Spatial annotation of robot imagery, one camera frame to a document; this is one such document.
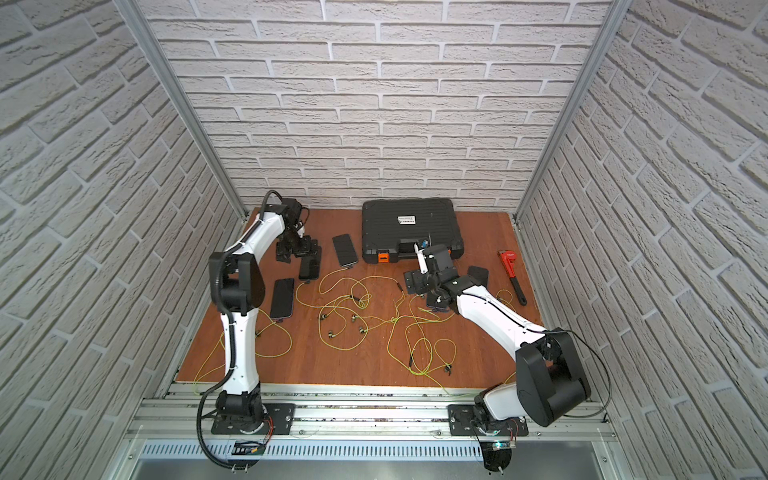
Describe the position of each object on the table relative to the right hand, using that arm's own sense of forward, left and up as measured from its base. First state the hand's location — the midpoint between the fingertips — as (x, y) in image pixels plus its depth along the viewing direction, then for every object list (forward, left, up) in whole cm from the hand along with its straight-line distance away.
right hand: (425, 271), depth 88 cm
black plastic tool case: (+24, +9, -5) cm, 26 cm away
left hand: (+15, +39, -6) cm, 42 cm away
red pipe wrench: (+12, -32, -12) cm, 36 cm away
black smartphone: (+20, +27, -13) cm, 36 cm away
